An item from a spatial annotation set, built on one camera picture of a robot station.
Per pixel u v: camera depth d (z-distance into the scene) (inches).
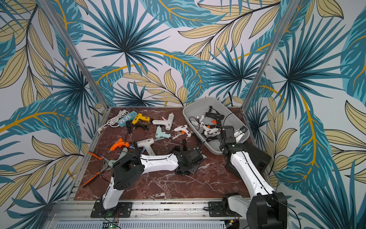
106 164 34.6
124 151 36.4
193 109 44.7
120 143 37.4
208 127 40.7
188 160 27.2
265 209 15.3
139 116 43.9
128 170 20.4
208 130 39.6
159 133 39.6
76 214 28.8
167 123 41.6
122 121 41.9
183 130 40.7
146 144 37.2
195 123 41.9
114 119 42.7
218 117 43.3
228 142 24.7
